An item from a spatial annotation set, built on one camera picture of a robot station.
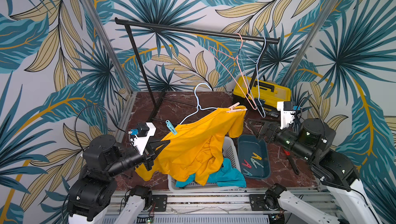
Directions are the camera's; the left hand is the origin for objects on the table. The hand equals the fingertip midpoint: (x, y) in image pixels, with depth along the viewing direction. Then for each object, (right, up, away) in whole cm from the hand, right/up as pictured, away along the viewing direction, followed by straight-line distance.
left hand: (167, 144), depth 52 cm
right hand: (+31, +8, +4) cm, 32 cm away
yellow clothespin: (+44, -15, +35) cm, 58 cm away
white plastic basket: (+27, -12, +31) cm, 43 cm away
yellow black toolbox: (+56, +22, +45) cm, 75 cm away
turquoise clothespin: (+36, -22, +29) cm, 52 cm away
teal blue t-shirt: (+24, -19, +18) cm, 36 cm away
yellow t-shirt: (+9, -7, +22) cm, 25 cm away
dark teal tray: (+39, -9, +37) cm, 55 cm away
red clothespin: (+37, -19, +33) cm, 53 cm away
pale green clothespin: (+42, -18, +33) cm, 56 cm away
